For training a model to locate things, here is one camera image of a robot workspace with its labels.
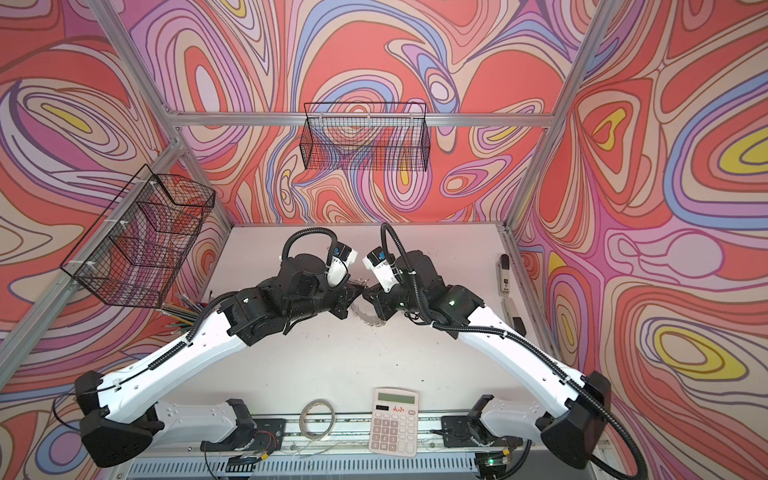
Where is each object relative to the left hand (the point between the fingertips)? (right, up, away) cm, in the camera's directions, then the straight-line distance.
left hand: (369, 288), depth 66 cm
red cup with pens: (-53, -9, +16) cm, 56 cm away
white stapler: (+44, 0, +35) cm, 56 cm away
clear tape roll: (-18, -35, +9) cm, 40 cm away
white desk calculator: (+6, -34, +7) cm, 36 cm away
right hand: (0, -4, +4) cm, 6 cm away
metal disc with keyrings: (-1, -5, +3) cm, 6 cm away
